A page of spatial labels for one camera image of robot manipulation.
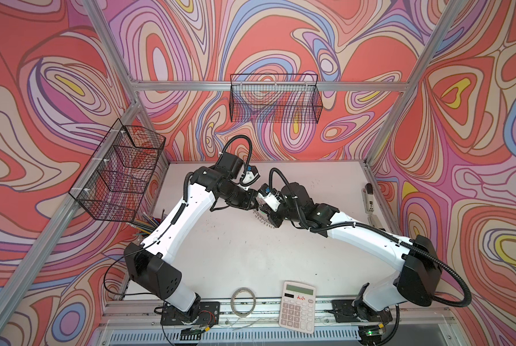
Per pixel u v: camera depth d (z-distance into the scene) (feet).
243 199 2.11
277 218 2.25
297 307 2.40
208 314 2.36
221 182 1.69
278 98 3.13
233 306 2.47
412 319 2.44
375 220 3.06
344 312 2.41
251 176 2.22
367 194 3.34
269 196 2.14
